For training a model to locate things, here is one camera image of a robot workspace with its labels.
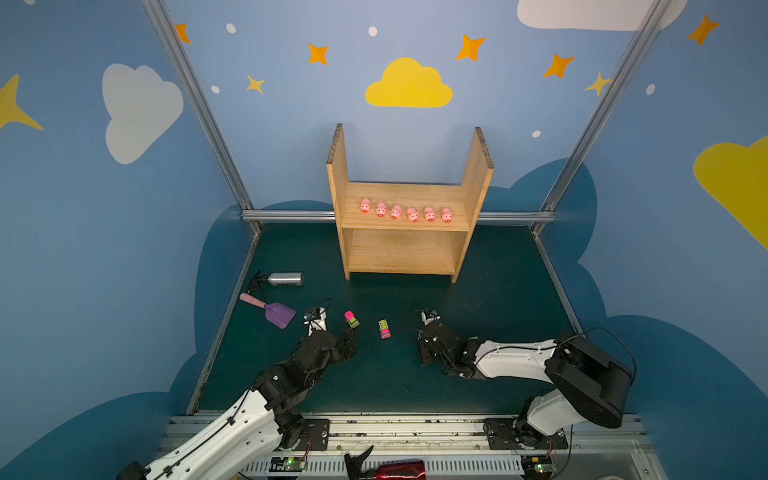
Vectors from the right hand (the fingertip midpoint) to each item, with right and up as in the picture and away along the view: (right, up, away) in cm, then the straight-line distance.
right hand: (424, 338), depth 90 cm
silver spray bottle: (-50, +17, +11) cm, 54 cm away
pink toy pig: (-18, +40, -4) cm, 44 cm away
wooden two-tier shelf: (-6, +33, -6) cm, 34 cm away
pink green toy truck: (-23, +6, +3) cm, 24 cm away
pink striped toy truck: (-12, +2, 0) cm, 12 cm away
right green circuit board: (+25, -26, -19) cm, 41 cm away
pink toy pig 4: (-4, +37, -6) cm, 38 cm away
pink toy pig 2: (-13, +39, -4) cm, 41 cm away
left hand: (-23, +4, -11) cm, 25 cm away
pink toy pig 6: (+6, +37, -6) cm, 38 cm away
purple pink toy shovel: (-48, +7, +5) cm, 49 cm away
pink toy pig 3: (-9, +38, -6) cm, 40 cm away
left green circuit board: (-36, -25, -20) cm, 48 cm away
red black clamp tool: (-7, -24, -23) cm, 34 cm away
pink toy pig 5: (+1, +37, -6) cm, 38 cm away
